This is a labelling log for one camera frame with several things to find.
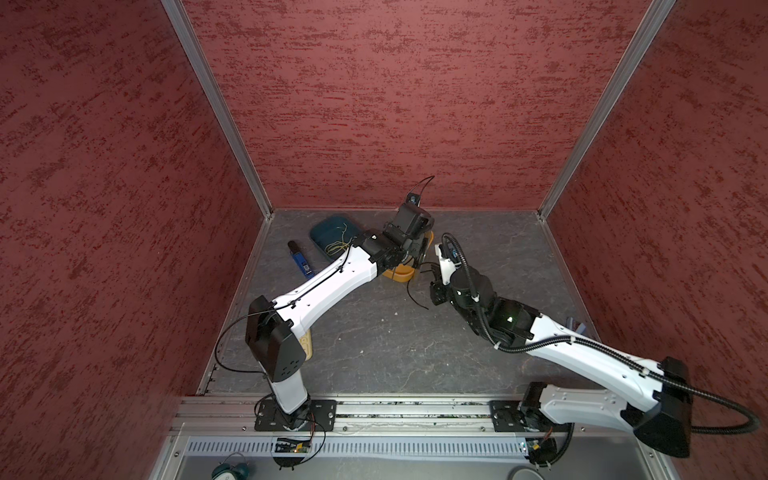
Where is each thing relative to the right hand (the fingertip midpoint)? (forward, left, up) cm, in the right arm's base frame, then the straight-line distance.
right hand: (431, 273), depth 74 cm
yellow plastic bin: (+13, +6, -19) cm, 24 cm away
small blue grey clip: (-5, -45, -24) cm, 52 cm away
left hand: (+11, +6, +2) cm, 13 cm away
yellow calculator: (-9, +36, -23) cm, 43 cm away
